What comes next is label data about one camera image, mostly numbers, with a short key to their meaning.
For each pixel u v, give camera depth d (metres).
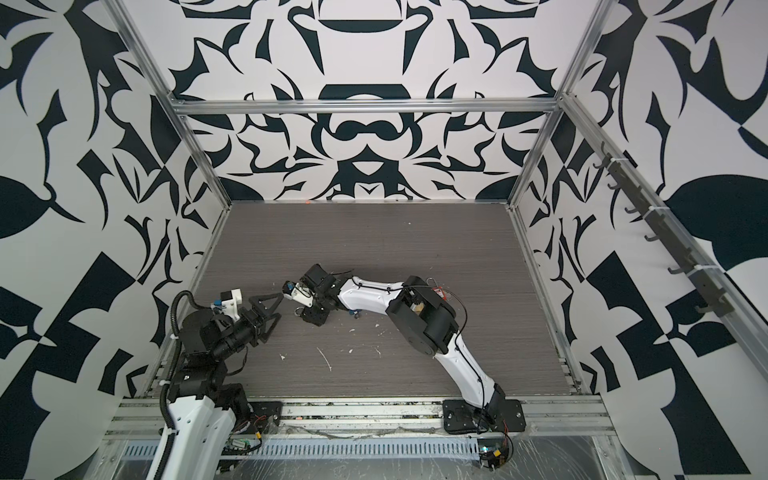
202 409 0.54
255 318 0.68
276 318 0.78
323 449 0.87
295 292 0.81
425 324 0.54
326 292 0.73
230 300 0.73
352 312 0.92
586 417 0.76
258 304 0.69
